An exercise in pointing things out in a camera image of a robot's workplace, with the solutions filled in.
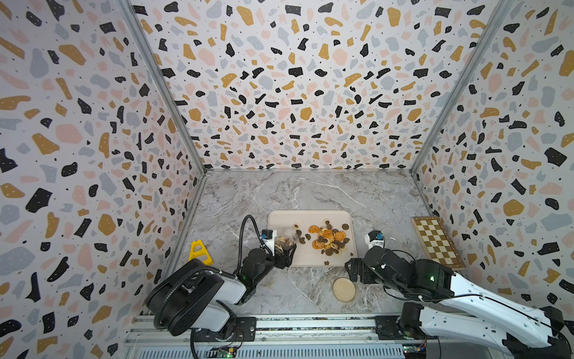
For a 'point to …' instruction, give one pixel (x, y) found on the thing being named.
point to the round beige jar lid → (343, 289)
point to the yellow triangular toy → (200, 253)
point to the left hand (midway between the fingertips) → (290, 243)
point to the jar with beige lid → (287, 238)
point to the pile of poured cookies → (332, 241)
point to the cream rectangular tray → (300, 221)
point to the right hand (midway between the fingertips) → (355, 267)
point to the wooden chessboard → (439, 244)
